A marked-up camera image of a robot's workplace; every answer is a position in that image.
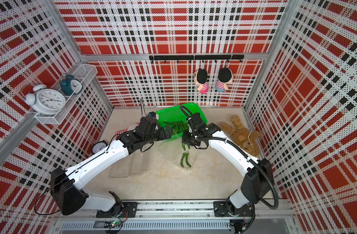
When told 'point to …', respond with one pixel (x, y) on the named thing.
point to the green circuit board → (113, 224)
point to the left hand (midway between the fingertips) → (168, 131)
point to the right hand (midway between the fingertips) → (185, 140)
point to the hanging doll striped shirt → (225, 76)
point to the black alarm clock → (98, 146)
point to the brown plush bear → (246, 138)
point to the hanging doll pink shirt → (200, 78)
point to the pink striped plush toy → (131, 127)
